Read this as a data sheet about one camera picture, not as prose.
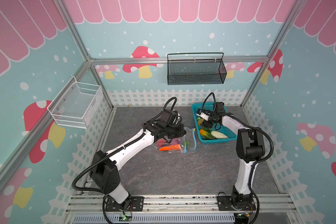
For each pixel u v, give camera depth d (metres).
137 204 0.74
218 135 0.97
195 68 0.95
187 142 0.89
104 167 0.43
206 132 0.97
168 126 0.65
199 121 1.03
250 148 0.55
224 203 0.74
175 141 0.89
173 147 0.84
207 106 0.87
